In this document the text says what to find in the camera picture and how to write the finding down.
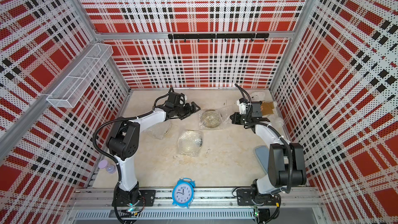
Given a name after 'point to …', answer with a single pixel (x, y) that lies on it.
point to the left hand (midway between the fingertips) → (197, 110)
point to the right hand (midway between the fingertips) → (232, 116)
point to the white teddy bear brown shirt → (268, 107)
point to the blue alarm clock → (183, 192)
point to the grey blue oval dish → (262, 152)
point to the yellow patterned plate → (210, 118)
